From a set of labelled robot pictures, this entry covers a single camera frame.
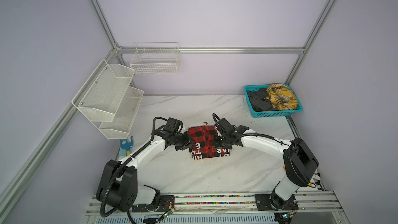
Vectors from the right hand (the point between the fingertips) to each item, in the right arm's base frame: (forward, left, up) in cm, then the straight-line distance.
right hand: (211, 144), depth 86 cm
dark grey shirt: (+32, -32, +1) cm, 46 cm away
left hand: (-2, +10, +3) cm, 10 cm away
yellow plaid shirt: (+34, -49, +3) cm, 60 cm away
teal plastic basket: (+24, -42, -1) cm, 48 cm away
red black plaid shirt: (+1, +5, -2) cm, 6 cm away
